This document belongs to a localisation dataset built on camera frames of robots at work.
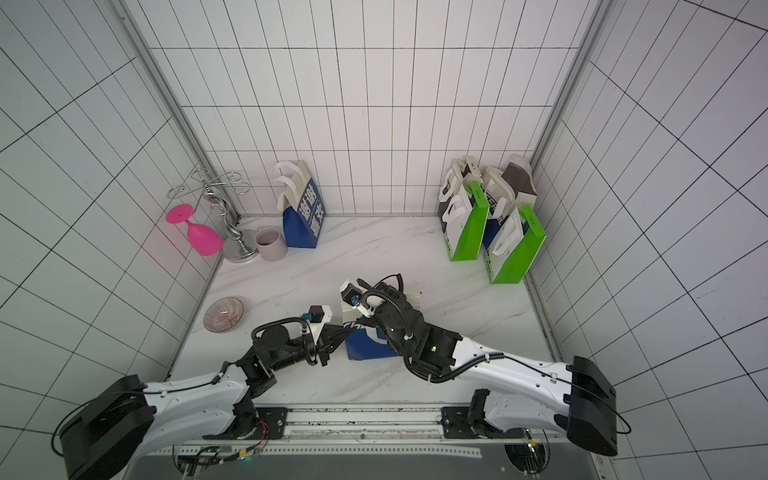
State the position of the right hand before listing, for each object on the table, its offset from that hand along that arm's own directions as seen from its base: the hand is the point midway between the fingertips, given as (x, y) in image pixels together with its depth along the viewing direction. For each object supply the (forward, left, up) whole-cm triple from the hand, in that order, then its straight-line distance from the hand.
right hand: (367, 271), depth 70 cm
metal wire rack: (+25, +52, -25) cm, 63 cm away
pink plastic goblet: (+14, +54, -8) cm, 56 cm away
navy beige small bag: (+44, -28, -3) cm, 52 cm away
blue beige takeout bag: (+37, -42, -4) cm, 56 cm away
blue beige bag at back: (+32, +27, -9) cm, 43 cm away
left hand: (-9, +5, -15) cm, 18 cm away
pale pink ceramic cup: (+24, +39, -21) cm, 51 cm away
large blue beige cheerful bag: (-12, -1, -14) cm, 18 cm away
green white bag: (+15, -40, -7) cm, 44 cm away
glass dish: (-2, +46, -24) cm, 52 cm away
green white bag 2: (+25, -27, -7) cm, 37 cm away
